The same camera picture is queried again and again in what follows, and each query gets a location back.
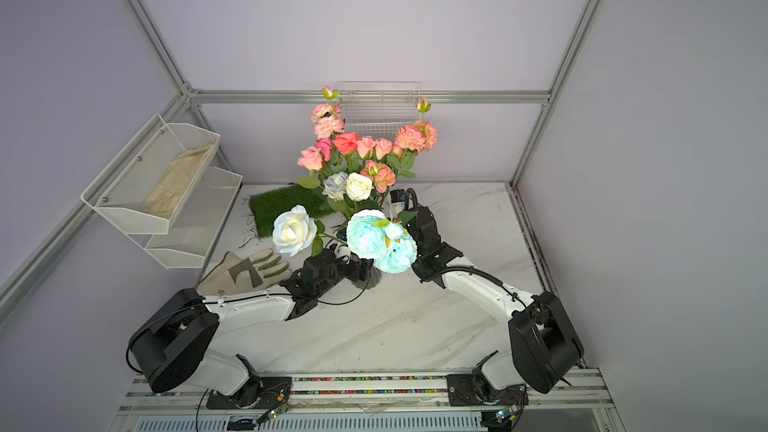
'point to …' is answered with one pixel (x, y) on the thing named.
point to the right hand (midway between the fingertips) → (369, 228)
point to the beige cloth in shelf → (164, 198)
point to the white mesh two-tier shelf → (189, 238)
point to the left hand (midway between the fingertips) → (364, 252)
